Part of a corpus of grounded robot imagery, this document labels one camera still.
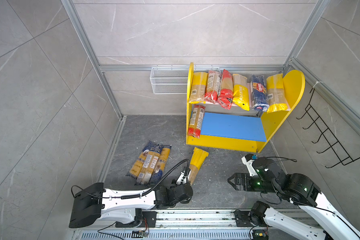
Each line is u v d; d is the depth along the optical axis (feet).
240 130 2.98
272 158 1.69
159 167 2.87
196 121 3.05
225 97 2.22
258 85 2.40
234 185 1.92
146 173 2.81
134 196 1.58
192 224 2.39
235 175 1.94
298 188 1.35
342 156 1.98
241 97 2.21
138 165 2.93
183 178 2.16
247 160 1.96
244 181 1.81
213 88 2.28
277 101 2.17
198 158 2.75
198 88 2.39
